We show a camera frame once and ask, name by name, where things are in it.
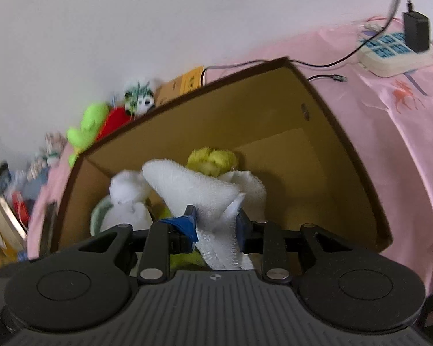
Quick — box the small yellow cardboard box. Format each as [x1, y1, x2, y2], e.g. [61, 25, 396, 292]
[154, 65, 206, 107]

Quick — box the panda plush toy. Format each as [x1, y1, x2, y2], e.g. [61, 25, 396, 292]
[124, 81, 156, 118]

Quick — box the white power strip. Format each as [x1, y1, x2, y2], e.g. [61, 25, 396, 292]
[357, 31, 433, 78]

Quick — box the black plug-end cable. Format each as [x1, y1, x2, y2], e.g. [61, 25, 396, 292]
[307, 74, 348, 82]

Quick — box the green plush toy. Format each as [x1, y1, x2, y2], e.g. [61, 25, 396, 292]
[67, 103, 111, 166]

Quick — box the brown cardboard box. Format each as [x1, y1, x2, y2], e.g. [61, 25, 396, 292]
[40, 57, 394, 260]

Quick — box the red packet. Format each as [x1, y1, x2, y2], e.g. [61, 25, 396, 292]
[12, 191, 31, 224]

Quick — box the white towel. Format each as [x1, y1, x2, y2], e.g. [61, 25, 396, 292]
[142, 159, 268, 271]

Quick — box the black adapter cable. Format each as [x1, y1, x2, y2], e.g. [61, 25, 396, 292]
[201, 0, 415, 87]

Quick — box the black power adapter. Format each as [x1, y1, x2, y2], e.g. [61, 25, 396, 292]
[403, 12, 430, 54]

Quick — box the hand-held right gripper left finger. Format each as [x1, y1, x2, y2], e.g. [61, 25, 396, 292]
[77, 205, 199, 285]

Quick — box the red plush pillow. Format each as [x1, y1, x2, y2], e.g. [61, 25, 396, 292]
[96, 106, 134, 141]

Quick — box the knotted rope toy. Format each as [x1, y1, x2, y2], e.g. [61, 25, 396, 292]
[31, 151, 60, 174]

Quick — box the cream book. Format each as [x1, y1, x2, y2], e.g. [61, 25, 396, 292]
[0, 195, 27, 256]

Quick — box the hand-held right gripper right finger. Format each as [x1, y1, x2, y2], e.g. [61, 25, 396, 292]
[236, 209, 378, 283]

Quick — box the blue denim cloth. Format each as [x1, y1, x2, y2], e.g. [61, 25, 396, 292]
[20, 173, 49, 202]

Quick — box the dark green object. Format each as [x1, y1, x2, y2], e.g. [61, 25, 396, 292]
[0, 162, 11, 195]

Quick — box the white plush toy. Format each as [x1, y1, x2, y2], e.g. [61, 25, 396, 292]
[108, 171, 154, 231]

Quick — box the pale green grey plush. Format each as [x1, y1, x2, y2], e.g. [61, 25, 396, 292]
[90, 198, 112, 238]

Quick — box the yellow-green plush toy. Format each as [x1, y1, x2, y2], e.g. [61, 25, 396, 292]
[187, 147, 239, 178]

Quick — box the small grey plush toy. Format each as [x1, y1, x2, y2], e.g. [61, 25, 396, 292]
[45, 131, 67, 152]

